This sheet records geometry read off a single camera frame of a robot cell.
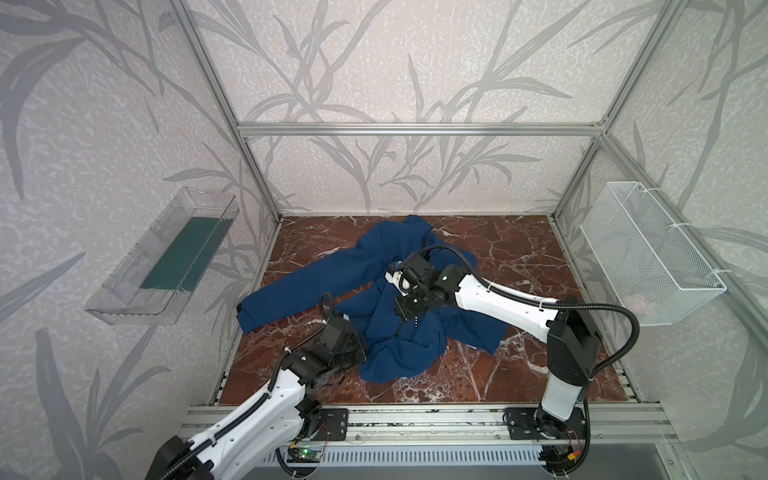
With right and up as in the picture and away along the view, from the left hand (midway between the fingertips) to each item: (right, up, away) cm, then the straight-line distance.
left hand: (375, 340), depth 83 cm
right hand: (+6, +11, 0) cm, 13 cm away
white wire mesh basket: (+61, +22, -21) cm, 68 cm away
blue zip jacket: (-9, +13, +19) cm, 25 cm away
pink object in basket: (+65, +13, -10) cm, 67 cm away
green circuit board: (-16, -23, -12) cm, 31 cm away
